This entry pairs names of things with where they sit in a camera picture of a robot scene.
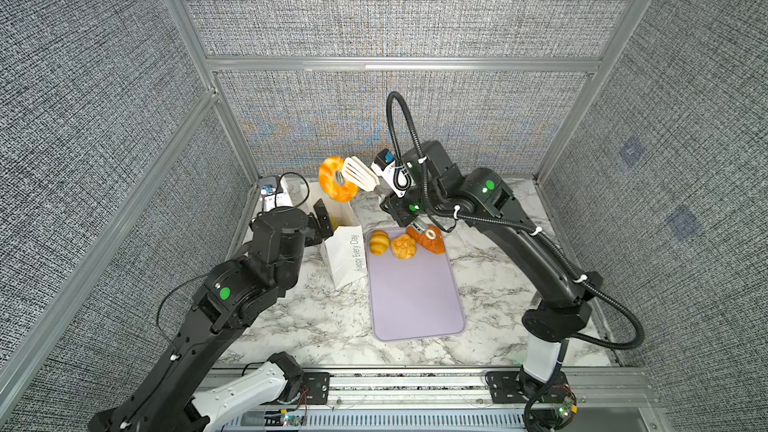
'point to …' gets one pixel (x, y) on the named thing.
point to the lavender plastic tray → (412, 298)
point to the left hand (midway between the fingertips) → (305, 206)
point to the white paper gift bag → (344, 253)
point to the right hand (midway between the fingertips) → (386, 198)
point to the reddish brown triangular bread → (434, 245)
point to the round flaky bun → (403, 246)
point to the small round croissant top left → (379, 242)
